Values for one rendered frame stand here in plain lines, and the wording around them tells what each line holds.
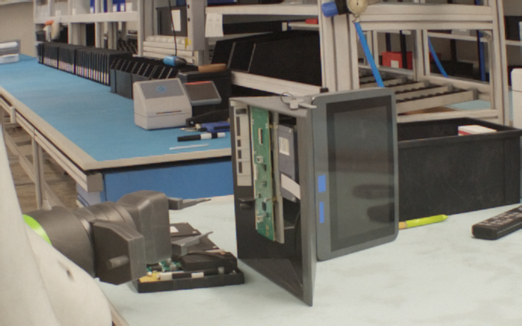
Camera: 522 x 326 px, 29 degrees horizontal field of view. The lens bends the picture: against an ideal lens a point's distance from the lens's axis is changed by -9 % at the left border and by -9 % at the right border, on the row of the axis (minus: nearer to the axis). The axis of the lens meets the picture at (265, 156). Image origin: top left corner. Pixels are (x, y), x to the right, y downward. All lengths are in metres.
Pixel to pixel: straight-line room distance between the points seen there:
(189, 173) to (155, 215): 1.70
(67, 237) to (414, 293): 0.41
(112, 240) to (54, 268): 0.21
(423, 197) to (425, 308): 0.45
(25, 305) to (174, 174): 2.29
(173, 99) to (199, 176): 0.55
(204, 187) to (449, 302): 1.76
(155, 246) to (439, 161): 0.57
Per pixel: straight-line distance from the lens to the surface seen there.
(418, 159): 1.55
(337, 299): 1.19
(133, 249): 1.02
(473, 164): 1.60
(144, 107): 3.31
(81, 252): 1.03
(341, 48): 2.86
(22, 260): 0.55
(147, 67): 4.16
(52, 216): 1.03
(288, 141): 1.22
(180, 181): 2.83
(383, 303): 1.16
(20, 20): 12.41
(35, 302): 0.56
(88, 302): 0.85
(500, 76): 3.12
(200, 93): 3.41
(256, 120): 1.30
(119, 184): 2.79
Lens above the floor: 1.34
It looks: 9 degrees down
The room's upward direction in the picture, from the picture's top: 3 degrees counter-clockwise
